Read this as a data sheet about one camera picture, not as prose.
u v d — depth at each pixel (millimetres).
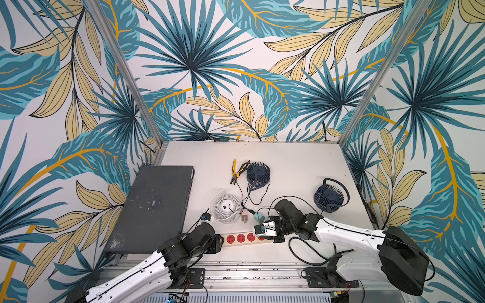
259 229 665
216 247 687
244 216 872
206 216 716
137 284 481
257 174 968
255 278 748
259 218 843
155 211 872
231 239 801
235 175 1030
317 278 702
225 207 858
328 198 899
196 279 733
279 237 715
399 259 417
